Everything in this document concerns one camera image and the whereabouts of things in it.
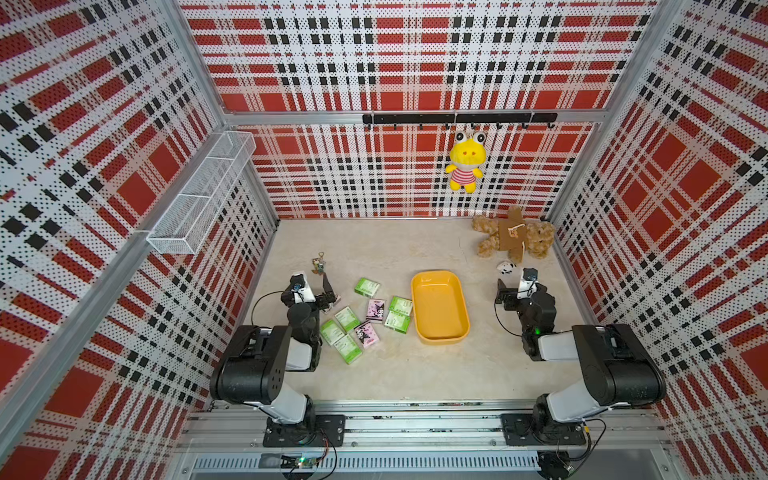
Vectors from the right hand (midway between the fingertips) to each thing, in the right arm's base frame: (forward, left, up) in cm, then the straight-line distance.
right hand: (518, 278), depth 93 cm
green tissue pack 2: (-6, +37, -6) cm, 38 cm away
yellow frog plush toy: (+30, +16, +25) cm, 42 cm away
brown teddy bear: (+20, -4, -2) cm, 21 cm away
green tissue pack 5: (-15, +58, -6) cm, 60 cm away
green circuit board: (-47, +59, -6) cm, 76 cm away
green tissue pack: (+1, +49, -6) cm, 49 cm away
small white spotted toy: (+9, 0, -8) cm, 12 cm away
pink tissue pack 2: (-15, +47, -6) cm, 50 cm away
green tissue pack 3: (-11, +38, -6) cm, 40 cm away
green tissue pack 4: (-10, +54, -7) cm, 55 cm away
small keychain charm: (+12, +67, -8) cm, 69 cm away
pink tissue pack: (-7, +45, -6) cm, 46 cm away
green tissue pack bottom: (-20, +53, -6) cm, 57 cm away
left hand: (-1, +63, +4) cm, 63 cm away
